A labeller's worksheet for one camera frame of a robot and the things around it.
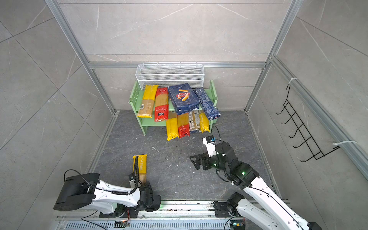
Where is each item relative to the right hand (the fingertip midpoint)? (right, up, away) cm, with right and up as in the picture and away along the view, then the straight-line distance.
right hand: (197, 155), depth 71 cm
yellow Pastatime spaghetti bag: (+6, +16, +20) cm, 27 cm away
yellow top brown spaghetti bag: (-28, +24, +10) cm, 39 cm away
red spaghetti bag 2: (-8, +18, +23) cm, 30 cm away
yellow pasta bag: (-15, +15, +22) cm, 31 cm away
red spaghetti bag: (-20, +27, +13) cm, 36 cm away
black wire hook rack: (+51, +11, -4) cm, 52 cm away
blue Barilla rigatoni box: (-7, +31, +11) cm, 34 cm away
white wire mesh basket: (-21, +50, +28) cm, 61 cm away
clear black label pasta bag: (0, +20, +25) cm, 32 cm away
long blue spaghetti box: (+8, +24, +9) cm, 27 cm away
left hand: (-30, -23, +11) cm, 40 cm away
